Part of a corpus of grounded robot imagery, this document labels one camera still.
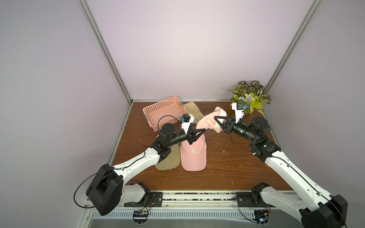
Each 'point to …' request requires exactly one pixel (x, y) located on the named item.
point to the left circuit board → (140, 216)
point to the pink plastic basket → (169, 110)
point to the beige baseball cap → (172, 161)
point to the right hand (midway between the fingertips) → (216, 116)
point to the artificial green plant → (252, 95)
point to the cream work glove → (192, 109)
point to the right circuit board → (262, 217)
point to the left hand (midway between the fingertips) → (204, 129)
